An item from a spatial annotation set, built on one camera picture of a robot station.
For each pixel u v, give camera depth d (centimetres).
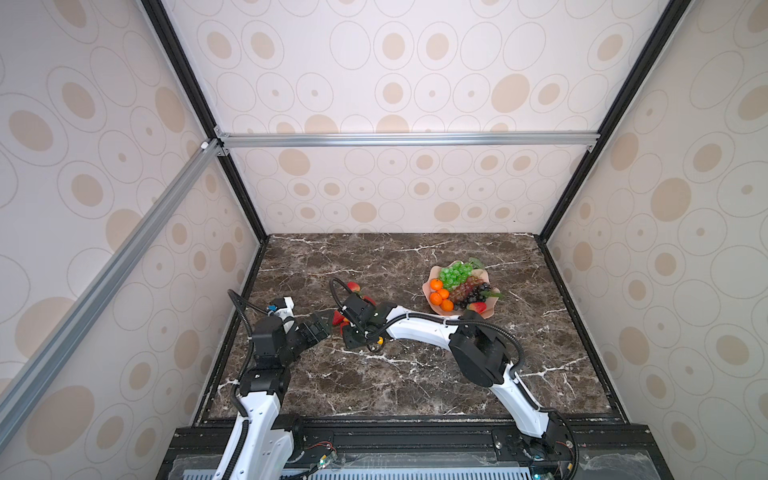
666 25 70
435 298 96
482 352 55
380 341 91
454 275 99
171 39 71
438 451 73
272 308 70
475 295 97
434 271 103
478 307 95
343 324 90
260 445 48
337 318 75
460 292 100
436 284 99
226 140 90
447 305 97
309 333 70
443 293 99
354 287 103
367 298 103
